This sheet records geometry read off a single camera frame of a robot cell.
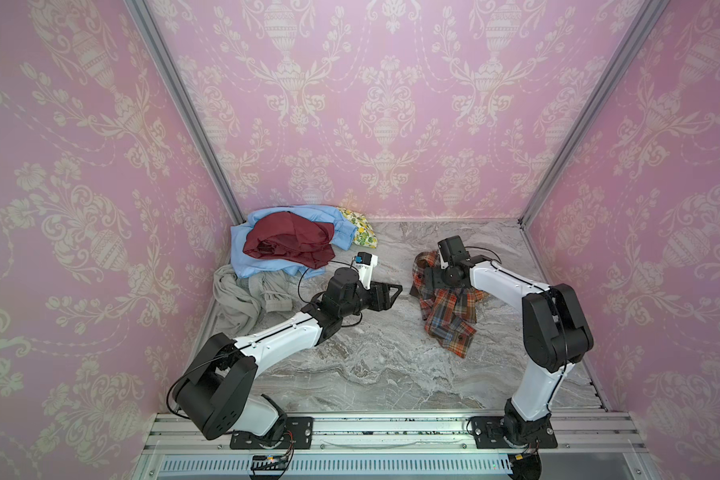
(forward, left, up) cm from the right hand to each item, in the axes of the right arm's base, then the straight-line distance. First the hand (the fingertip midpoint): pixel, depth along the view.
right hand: (443, 277), depth 98 cm
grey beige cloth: (-6, +63, -1) cm, 63 cm away
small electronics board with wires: (-47, +51, -8) cm, 70 cm away
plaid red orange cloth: (-13, 0, -1) cm, 13 cm away
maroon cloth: (+14, +50, +7) cm, 52 cm away
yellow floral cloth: (+20, +25, +1) cm, 32 cm away
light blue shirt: (+7, +66, +2) cm, 67 cm away
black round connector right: (-50, -11, -8) cm, 52 cm away
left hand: (-12, +17, +13) cm, 25 cm away
